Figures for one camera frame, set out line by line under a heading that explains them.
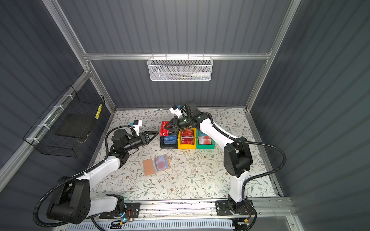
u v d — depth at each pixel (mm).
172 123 754
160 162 908
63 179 434
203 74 859
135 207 755
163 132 786
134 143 713
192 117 683
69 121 753
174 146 962
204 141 989
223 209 736
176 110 784
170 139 996
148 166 896
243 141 506
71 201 414
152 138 786
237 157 497
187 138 1020
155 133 769
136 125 754
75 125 712
